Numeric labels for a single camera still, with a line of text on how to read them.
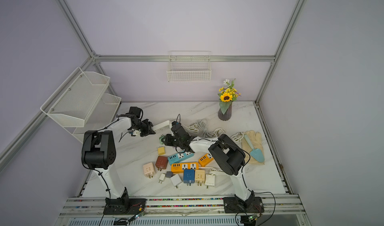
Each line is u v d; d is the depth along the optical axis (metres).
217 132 1.00
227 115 1.05
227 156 0.52
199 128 1.01
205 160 0.87
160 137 0.92
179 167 0.84
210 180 0.80
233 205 0.74
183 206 0.75
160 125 0.92
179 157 0.88
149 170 0.80
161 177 0.81
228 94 0.89
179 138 0.73
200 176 0.78
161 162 0.84
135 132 0.91
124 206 0.67
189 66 0.95
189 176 0.78
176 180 0.80
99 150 0.51
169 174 0.82
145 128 0.87
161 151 0.93
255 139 0.98
